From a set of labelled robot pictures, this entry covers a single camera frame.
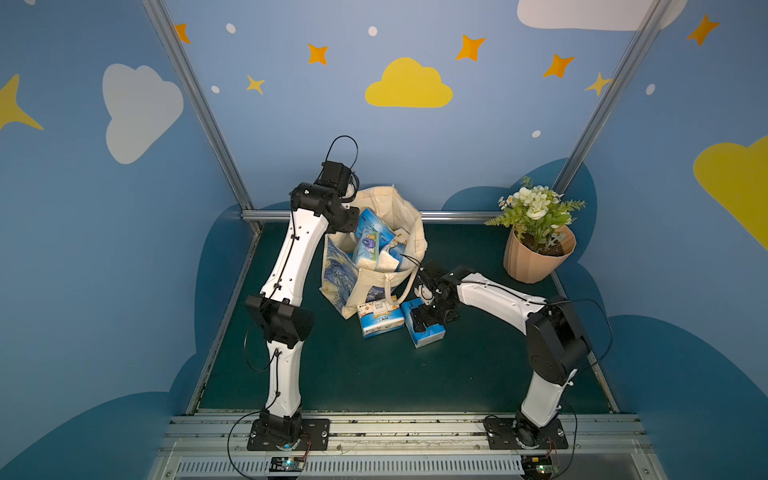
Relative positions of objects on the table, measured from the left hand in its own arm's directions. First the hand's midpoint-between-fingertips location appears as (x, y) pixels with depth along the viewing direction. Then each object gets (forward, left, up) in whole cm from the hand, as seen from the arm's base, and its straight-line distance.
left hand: (354, 220), depth 83 cm
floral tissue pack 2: (-19, -8, -22) cm, 30 cm away
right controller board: (-54, -48, -29) cm, 78 cm away
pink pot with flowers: (+6, -58, -9) cm, 59 cm away
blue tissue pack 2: (-3, -13, -11) cm, 17 cm away
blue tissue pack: (+8, -3, -7) cm, 11 cm away
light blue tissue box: (-5, -4, -5) cm, 8 cm away
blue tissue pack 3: (-25, -19, -24) cm, 39 cm away
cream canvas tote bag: (-12, +2, -13) cm, 18 cm away
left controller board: (-55, +13, -29) cm, 63 cm away
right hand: (-19, -24, -24) cm, 38 cm away
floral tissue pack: (-7, -9, -10) cm, 16 cm away
